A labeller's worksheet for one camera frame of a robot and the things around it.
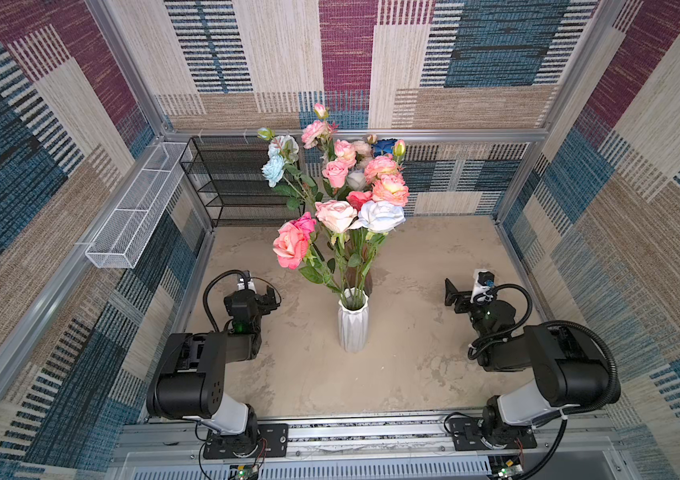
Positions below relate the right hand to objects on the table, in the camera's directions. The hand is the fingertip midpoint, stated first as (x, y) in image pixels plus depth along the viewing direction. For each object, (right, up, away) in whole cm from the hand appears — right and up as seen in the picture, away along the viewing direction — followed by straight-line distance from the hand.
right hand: (462, 280), depth 90 cm
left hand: (-64, -2, +3) cm, 64 cm away
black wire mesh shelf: (-76, +36, +15) cm, 85 cm away
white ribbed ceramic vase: (-33, -8, -18) cm, 38 cm away
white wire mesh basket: (-102, +12, 0) cm, 103 cm away
